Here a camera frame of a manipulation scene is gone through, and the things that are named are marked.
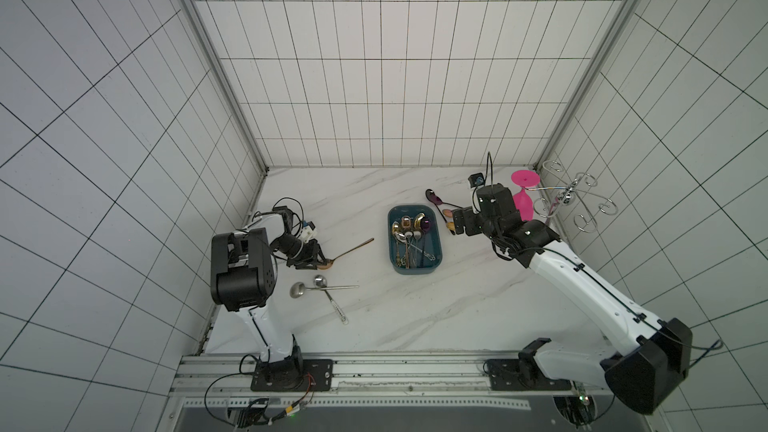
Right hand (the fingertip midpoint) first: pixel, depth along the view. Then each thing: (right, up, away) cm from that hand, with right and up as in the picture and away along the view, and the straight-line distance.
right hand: (460, 207), depth 79 cm
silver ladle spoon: (-47, -25, +8) cm, 54 cm away
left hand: (-42, -19, +11) cm, 47 cm away
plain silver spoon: (-13, -11, +18) cm, 25 cm away
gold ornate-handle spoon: (-17, -8, +20) cm, 28 cm away
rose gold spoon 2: (-38, -19, +12) cm, 44 cm away
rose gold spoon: (-13, -7, +21) cm, 26 cm away
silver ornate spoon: (-15, -12, +18) cm, 26 cm away
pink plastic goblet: (+18, +8, +2) cm, 20 cm away
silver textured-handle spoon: (-10, -11, +19) cm, 24 cm away
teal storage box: (-7, -5, +21) cm, 23 cm away
